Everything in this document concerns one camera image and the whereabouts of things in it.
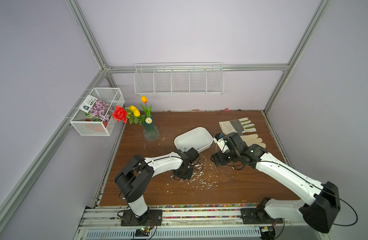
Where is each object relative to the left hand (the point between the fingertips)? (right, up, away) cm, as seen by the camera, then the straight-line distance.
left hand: (184, 177), depth 86 cm
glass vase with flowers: (-28, +36, -6) cm, 46 cm away
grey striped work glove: (+42, +30, +25) cm, 57 cm away
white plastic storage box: (+9, +21, +19) cm, 30 cm away
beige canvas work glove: (+47, +21, +16) cm, 54 cm away
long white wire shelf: (-2, +62, +13) cm, 63 cm away
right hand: (+18, +15, -7) cm, 24 cm away
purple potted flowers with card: (-43, +38, -12) cm, 59 cm away
